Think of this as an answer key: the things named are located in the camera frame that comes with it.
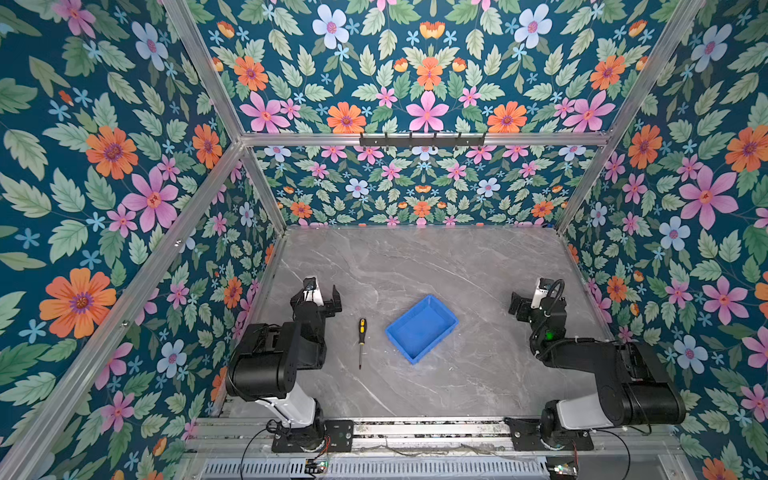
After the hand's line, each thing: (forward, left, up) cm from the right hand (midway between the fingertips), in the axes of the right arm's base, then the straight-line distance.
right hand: (530, 294), depth 92 cm
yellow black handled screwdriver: (-9, +53, -5) cm, 54 cm away
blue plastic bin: (-9, +34, -6) cm, 36 cm away
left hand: (+2, +66, +5) cm, 66 cm away
